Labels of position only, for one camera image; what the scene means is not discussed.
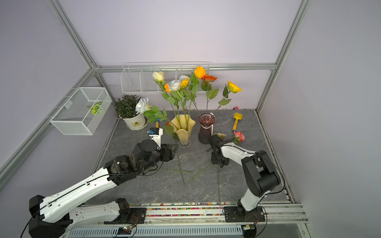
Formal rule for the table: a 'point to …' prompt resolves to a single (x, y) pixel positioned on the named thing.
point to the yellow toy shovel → (237, 116)
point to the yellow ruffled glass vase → (182, 125)
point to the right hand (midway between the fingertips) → (218, 160)
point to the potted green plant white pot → (125, 107)
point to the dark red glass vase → (206, 130)
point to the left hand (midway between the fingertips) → (173, 147)
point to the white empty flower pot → (182, 78)
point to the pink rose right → (238, 137)
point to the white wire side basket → (82, 113)
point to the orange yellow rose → (170, 96)
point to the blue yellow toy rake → (157, 123)
